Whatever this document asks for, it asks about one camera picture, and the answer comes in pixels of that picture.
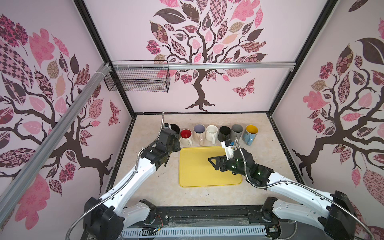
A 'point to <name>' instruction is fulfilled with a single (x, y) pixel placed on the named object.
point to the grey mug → (236, 131)
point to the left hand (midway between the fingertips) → (175, 142)
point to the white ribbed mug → (211, 133)
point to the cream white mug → (186, 135)
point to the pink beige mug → (199, 130)
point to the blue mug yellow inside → (250, 134)
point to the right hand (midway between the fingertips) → (212, 157)
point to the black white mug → (175, 128)
